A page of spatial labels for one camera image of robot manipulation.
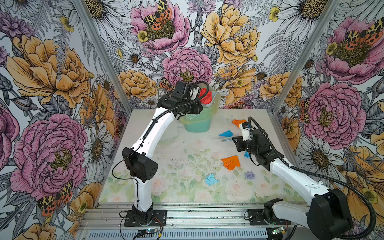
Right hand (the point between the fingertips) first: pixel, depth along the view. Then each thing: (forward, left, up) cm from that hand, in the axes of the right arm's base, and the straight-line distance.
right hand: (235, 142), depth 85 cm
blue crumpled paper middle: (+18, -1, -16) cm, 24 cm away
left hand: (+9, +19, +15) cm, 26 cm away
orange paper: (-6, +1, -13) cm, 14 cm away
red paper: (+13, +15, +20) cm, 29 cm away
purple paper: (-13, -9, -14) cm, 21 cm away
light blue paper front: (-15, +14, -14) cm, 25 cm away
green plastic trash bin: (+22, +17, -13) cm, 30 cm away
